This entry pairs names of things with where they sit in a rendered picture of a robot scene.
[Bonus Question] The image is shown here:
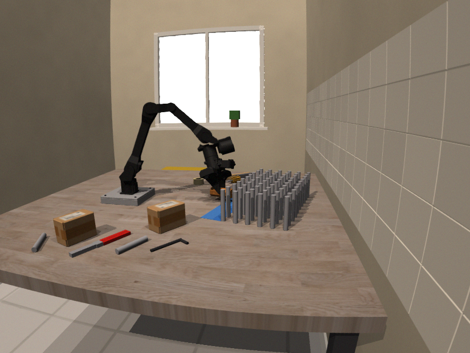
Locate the red and grey bar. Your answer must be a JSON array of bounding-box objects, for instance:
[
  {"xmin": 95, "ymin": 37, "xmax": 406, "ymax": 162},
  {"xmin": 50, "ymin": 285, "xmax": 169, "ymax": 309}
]
[{"xmin": 69, "ymin": 230, "xmax": 131, "ymax": 258}]

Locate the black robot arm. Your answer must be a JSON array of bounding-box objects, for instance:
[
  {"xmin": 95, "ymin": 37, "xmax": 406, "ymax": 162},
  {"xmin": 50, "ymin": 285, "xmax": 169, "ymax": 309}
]
[{"xmin": 119, "ymin": 102, "xmax": 236, "ymax": 195}]

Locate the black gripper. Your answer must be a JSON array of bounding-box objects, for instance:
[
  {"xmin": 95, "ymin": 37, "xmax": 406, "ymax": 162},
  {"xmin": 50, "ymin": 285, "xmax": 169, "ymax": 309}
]
[{"xmin": 199, "ymin": 155, "xmax": 232, "ymax": 194}]

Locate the brown cardboard box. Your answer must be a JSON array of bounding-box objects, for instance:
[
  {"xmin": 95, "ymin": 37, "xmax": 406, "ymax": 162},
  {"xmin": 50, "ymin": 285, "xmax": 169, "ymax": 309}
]
[
  {"xmin": 147, "ymin": 199, "xmax": 186, "ymax": 234},
  {"xmin": 53, "ymin": 209, "xmax": 97, "ymax": 247}
]

